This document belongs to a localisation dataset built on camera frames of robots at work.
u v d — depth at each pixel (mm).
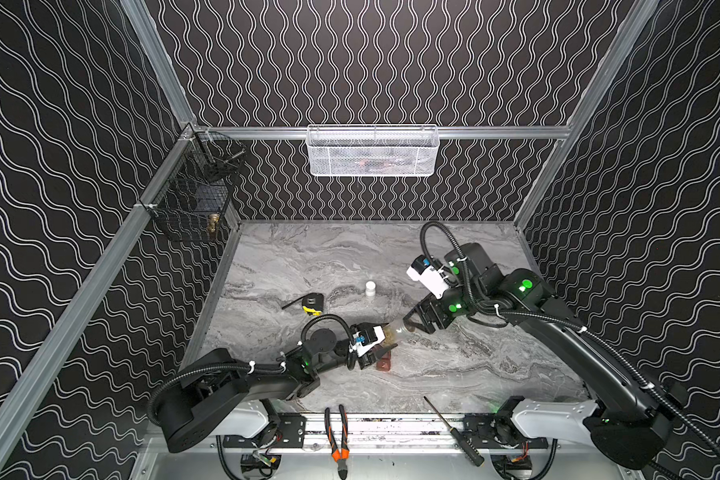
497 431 663
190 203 950
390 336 758
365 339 627
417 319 588
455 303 567
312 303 948
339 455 706
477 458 697
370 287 946
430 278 599
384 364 849
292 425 761
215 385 487
